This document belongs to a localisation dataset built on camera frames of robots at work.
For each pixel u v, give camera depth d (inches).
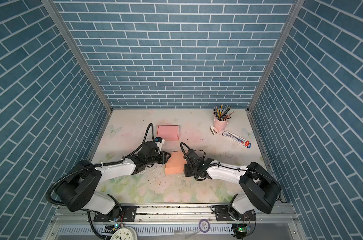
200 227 27.7
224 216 29.0
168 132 40.3
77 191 17.1
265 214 17.7
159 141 31.9
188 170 30.3
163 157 31.0
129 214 29.5
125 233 25.8
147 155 27.7
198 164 26.7
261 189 17.1
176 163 33.5
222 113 41.1
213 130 41.3
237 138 40.4
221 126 41.5
